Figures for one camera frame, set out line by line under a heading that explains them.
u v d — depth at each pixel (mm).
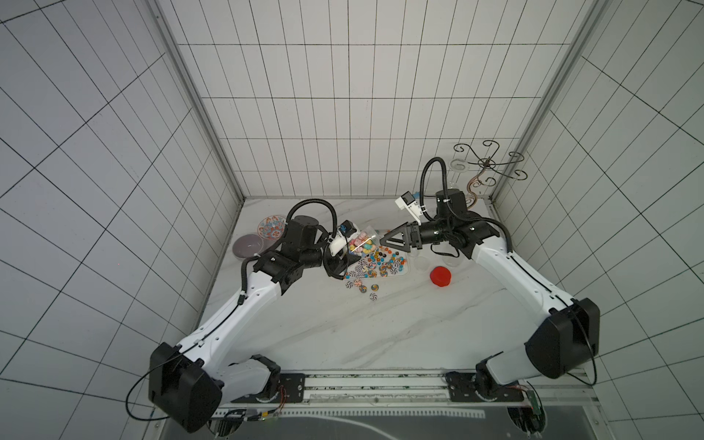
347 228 616
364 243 712
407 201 669
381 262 977
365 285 926
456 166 854
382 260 985
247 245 976
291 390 729
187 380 369
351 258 706
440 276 947
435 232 644
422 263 977
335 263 643
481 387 654
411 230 622
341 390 742
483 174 876
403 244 632
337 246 641
